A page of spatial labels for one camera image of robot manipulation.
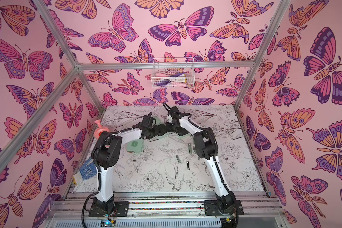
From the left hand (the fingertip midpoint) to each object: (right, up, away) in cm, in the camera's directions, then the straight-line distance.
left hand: (161, 131), depth 104 cm
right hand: (+5, +2, +2) cm, 6 cm away
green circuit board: (-25, -45, -31) cm, 60 cm away
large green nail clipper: (+20, -11, -7) cm, 24 cm away
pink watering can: (-40, +2, -11) cm, 41 cm away
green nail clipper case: (-16, -10, -7) cm, 20 cm away
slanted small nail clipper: (+12, -18, -12) cm, 25 cm away
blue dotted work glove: (-44, -23, -16) cm, 52 cm away
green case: (+19, -3, -1) cm, 19 cm away
